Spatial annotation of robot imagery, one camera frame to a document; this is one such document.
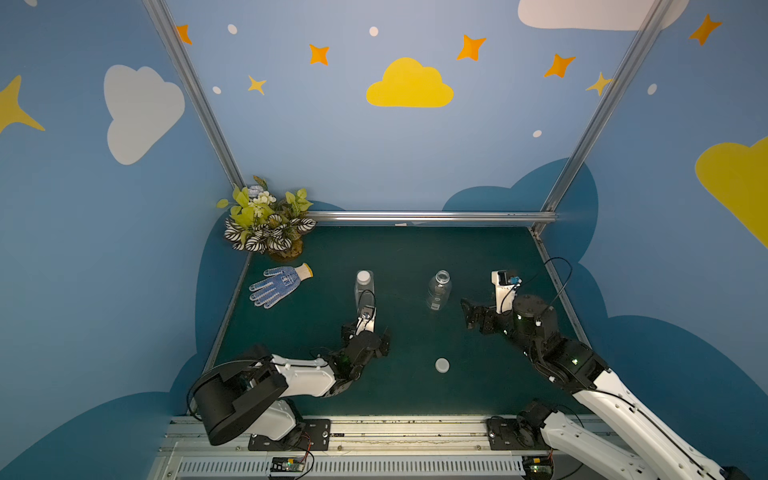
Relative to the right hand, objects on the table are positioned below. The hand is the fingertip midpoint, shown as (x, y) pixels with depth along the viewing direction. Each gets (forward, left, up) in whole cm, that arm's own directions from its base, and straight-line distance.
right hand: (483, 294), depth 73 cm
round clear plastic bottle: (+11, +8, -16) cm, 22 cm away
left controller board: (-36, +46, -25) cm, 64 cm away
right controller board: (-32, -16, -27) cm, 45 cm away
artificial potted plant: (+21, +65, 0) cm, 68 cm away
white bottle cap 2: (-10, +7, -24) cm, 27 cm away
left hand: (0, +28, -18) cm, 33 cm away
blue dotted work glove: (+16, +62, -23) cm, 68 cm away
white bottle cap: (+10, +32, -9) cm, 35 cm away
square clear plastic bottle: (+8, +32, -12) cm, 35 cm away
